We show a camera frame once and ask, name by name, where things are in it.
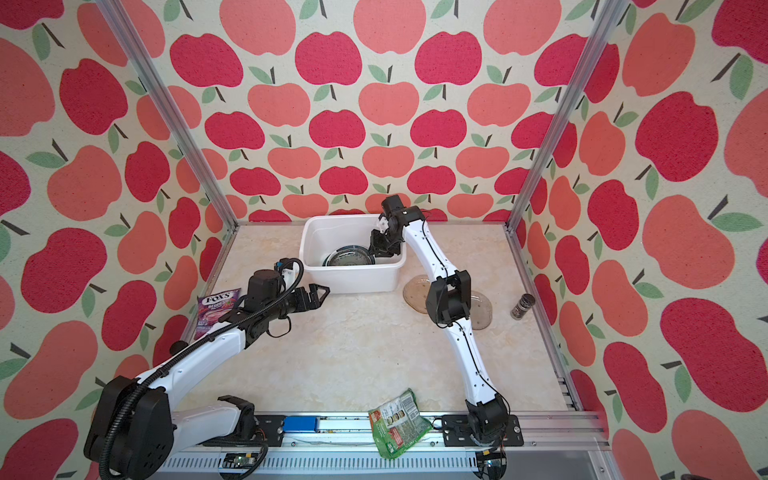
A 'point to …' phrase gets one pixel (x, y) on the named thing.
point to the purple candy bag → (210, 308)
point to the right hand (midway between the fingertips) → (376, 251)
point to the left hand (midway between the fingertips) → (323, 293)
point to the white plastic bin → (320, 233)
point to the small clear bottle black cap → (178, 346)
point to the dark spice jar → (526, 301)
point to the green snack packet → (398, 423)
